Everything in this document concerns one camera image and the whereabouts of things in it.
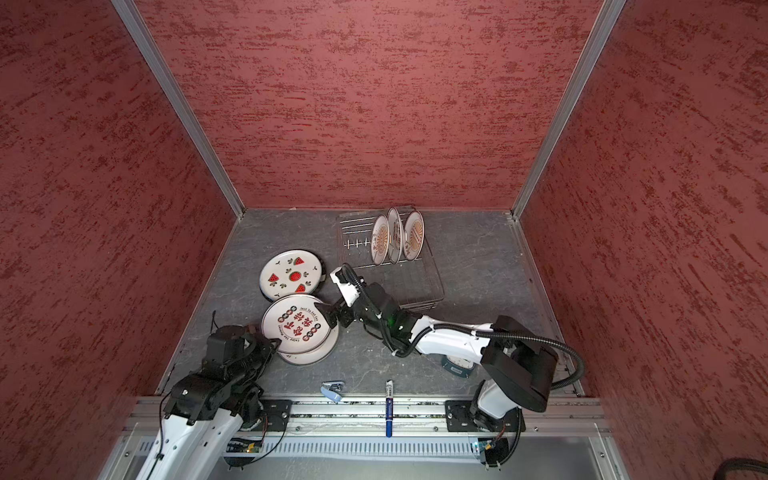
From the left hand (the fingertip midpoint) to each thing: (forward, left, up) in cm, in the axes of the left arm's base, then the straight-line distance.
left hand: (284, 346), depth 78 cm
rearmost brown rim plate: (+39, -37, +2) cm, 53 cm away
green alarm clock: (-4, -48, -3) cm, 48 cm away
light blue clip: (-10, -13, -6) cm, 18 cm away
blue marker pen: (-13, -29, -6) cm, 32 cm away
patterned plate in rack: (+38, -30, +2) cm, 48 cm away
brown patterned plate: (+37, -25, +1) cm, 45 cm away
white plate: (0, -7, -6) cm, 9 cm away
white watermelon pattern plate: (+26, +6, -4) cm, 27 cm away
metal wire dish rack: (+24, -36, -7) cm, 44 cm away
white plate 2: (+7, -2, -1) cm, 7 cm away
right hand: (+9, -12, +10) cm, 18 cm away
